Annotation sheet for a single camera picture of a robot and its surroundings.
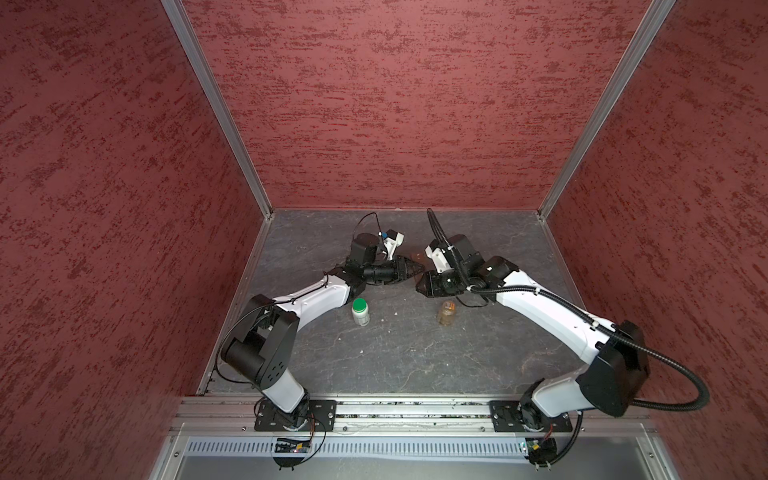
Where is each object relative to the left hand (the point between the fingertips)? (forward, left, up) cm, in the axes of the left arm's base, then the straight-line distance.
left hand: (422, 275), depth 81 cm
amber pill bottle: (-6, -8, -12) cm, 16 cm away
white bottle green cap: (-7, +17, -9) cm, 21 cm away
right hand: (-5, 0, -1) cm, 5 cm away
